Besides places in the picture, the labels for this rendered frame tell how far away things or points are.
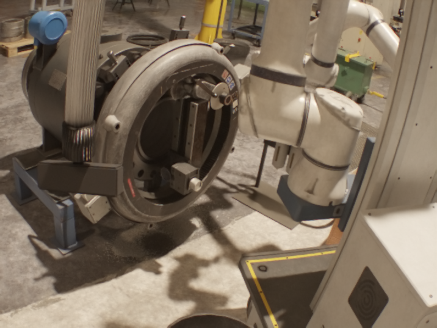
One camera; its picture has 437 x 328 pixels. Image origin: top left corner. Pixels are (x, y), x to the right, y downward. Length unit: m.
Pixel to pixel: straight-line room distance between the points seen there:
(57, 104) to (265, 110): 1.03
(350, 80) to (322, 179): 3.67
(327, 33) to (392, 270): 0.76
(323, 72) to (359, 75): 3.34
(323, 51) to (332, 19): 0.13
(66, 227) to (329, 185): 1.20
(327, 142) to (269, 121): 0.16
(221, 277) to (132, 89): 0.96
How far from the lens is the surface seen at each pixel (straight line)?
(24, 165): 2.13
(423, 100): 1.08
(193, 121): 1.60
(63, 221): 1.87
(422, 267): 0.88
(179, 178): 1.64
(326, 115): 1.07
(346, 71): 4.74
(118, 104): 1.37
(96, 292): 1.77
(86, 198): 1.45
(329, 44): 1.31
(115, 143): 1.39
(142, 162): 1.70
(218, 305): 1.78
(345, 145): 1.10
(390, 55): 1.66
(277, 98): 1.06
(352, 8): 1.65
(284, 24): 1.06
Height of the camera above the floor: 1.31
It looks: 27 degrees down
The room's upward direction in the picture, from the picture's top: 10 degrees clockwise
